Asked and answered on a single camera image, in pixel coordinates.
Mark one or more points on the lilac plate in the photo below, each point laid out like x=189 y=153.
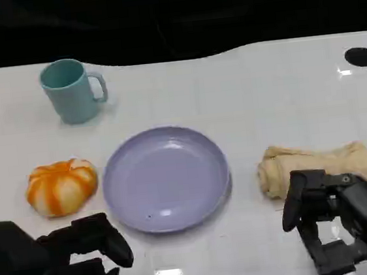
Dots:
x=166 y=178

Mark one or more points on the beige towel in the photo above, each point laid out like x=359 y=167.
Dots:
x=324 y=162

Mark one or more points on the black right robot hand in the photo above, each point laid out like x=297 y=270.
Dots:
x=357 y=198

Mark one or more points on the pale green mug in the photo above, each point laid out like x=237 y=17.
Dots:
x=70 y=90

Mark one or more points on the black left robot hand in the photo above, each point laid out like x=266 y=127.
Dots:
x=95 y=235

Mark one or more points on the orange and white bread roll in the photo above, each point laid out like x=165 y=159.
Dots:
x=60 y=188

